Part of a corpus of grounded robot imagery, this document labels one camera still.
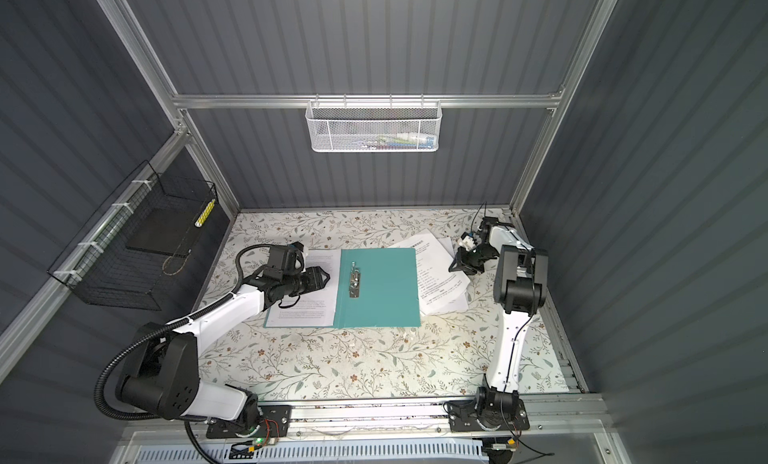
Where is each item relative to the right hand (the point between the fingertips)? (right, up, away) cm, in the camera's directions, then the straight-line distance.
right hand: (458, 271), depth 102 cm
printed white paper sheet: (-47, -11, -8) cm, 49 cm away
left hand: (-44, 0, -12) cm, 45 cm away
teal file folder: (-29, -5, -3) cm, 30 cm away
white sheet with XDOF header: (-7, -6, -5) cm, 10 cm away
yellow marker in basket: (-75, +18, -20) cm, 80 cm away
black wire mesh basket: (-87, +9, -28) cm, 92 cm away
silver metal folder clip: (-35, -4, -5) cm, 36 cm away
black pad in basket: (-83, +14, -25) cm, 87 cm away
